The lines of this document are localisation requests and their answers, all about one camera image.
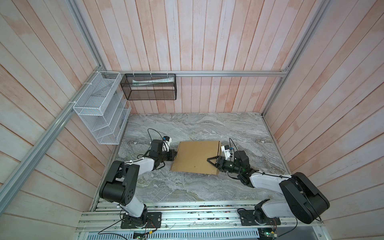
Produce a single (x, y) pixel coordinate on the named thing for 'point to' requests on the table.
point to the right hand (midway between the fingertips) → (208, 161)
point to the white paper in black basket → (152, 81)
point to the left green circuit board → (139, 236)
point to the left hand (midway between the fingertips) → (177, 155)
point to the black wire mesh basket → (149, 86)
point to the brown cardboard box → (192, 156)
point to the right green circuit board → (266, 233)
